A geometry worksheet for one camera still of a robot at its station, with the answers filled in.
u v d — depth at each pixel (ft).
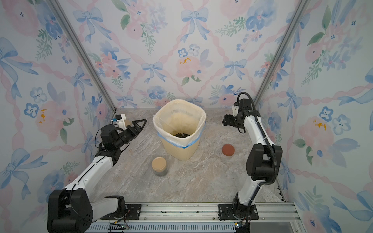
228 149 3.19
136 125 2.32
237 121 2.53
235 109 2.75
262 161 1.60
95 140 3.31
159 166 2.57
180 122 3.21
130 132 2.31
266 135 1.70
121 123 2.40
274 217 2.42
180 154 3.09
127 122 2.35
